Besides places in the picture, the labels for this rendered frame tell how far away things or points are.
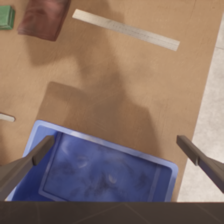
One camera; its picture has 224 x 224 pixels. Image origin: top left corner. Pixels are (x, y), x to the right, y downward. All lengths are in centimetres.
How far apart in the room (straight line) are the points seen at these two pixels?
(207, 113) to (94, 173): 72
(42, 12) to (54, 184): 51
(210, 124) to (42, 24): 88
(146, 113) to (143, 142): 8
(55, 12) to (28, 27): 10
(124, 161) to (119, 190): 7
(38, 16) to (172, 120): 52
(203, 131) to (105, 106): 65
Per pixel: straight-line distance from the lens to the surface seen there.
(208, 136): 99
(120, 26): 55
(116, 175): 45
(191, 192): 99
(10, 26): 67
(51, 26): 60
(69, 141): 47
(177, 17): 57
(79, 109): 47
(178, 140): 17
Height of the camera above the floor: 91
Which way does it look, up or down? 78 degrees down
